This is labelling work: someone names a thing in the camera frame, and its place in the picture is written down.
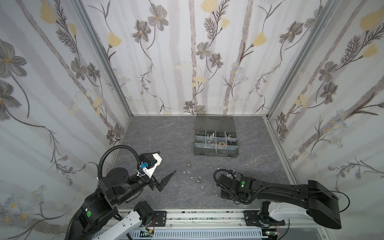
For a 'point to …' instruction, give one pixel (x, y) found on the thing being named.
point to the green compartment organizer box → (215, 136)
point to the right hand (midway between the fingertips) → (218, 192)
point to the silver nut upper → (188, 165)
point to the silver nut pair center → (198, 182)
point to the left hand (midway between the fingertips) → (164, 159)
